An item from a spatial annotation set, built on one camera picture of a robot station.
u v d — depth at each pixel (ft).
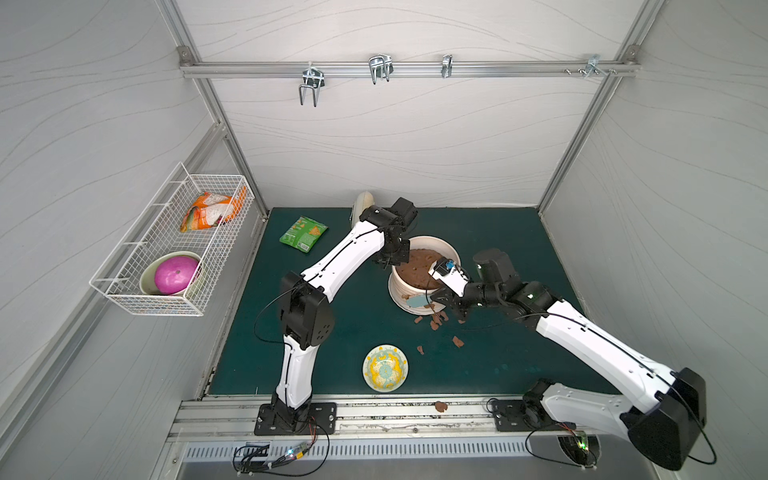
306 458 2.25
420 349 2.77
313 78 2.57
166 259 1.95
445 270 2.05
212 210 2.35
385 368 2.63
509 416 2.40
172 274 1.87
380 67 2.51
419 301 2.53
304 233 3.63
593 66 2.51
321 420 2.41
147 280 1.89
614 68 2.57
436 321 2.96
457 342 2.82
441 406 2.51
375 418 2.46
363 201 3.16
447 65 2.44
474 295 2.08
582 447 2.34
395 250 2.36
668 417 1.23
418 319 2.94
